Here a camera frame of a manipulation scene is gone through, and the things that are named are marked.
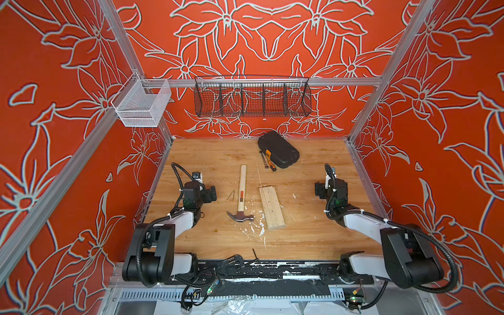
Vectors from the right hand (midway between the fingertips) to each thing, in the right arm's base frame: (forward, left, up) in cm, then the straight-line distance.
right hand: (330, 179), depth 90 cm
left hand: (-2, +60, -3) cm, 60 cm away
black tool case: (+18, +20, -2) cm, 27 cm away
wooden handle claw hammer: (-15, +42, -8) cm, 45 cm away
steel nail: (-4, +46, -9) cm, 47 cm away
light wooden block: (-16, +27, -6) cm, 31 cm away
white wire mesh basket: (+29, +92, +23) cm, 99 cm away
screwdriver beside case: (+19, +30, -9) cm, 37 cm away
